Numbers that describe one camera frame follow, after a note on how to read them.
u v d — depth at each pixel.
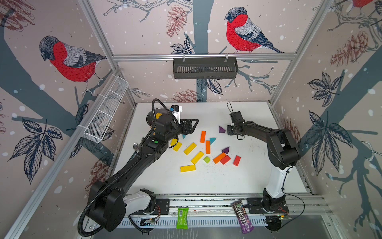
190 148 0.95
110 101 0.93
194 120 0.72
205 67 1.03
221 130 1.02
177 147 0.95
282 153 0.52
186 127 0.67
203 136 1.01
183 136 1.00
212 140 0.98
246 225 0.68
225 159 0.90
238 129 0.75
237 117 0.81
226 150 0.93
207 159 0.90
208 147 0.95
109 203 0.39
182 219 0.69
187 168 0.87
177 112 0.68
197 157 0.92
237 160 0.89
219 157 0.90
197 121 0.73
